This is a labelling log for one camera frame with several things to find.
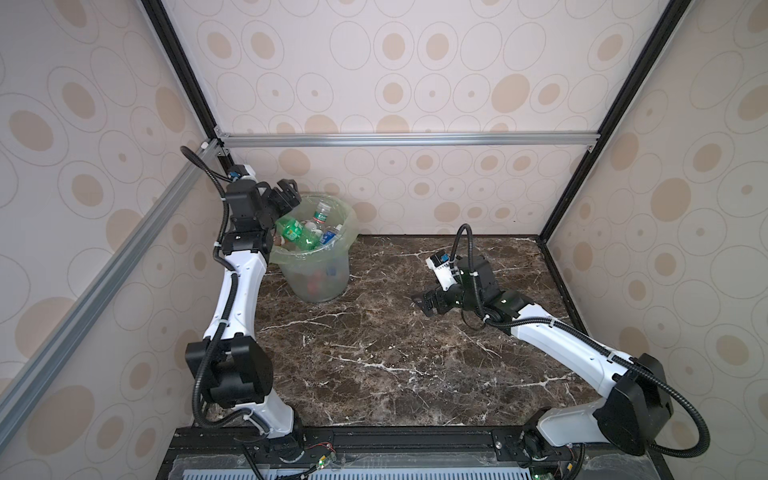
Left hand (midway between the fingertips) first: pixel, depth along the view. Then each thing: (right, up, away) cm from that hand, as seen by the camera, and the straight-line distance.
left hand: (290, 178), depth 74 cm
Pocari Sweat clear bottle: (+8, -13, +13) cm, 20 cm away
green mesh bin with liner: (+3, -25, +19) cm, 31 cm away
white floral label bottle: (+3, -6, +18) cm, 19 cm away
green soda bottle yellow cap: (-1, -12, +6) cm, 14 cm away
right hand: (+35, -28, +6) cm, 45 cm away
